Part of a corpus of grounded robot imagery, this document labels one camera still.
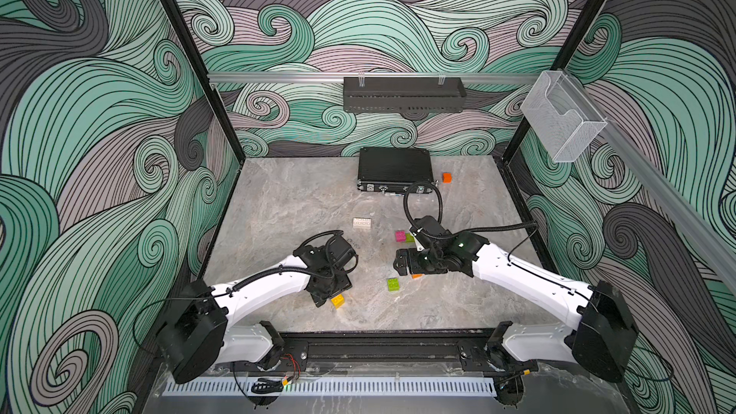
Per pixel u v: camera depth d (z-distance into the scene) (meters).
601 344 0.38
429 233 0.61
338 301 0.80
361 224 0.98
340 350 0.76
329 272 0.60
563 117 0.78
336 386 0.70
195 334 0.40
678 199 0.57
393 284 0.85
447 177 1.12
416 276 0.88
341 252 0.65
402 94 1.02
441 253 0.59
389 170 1.17
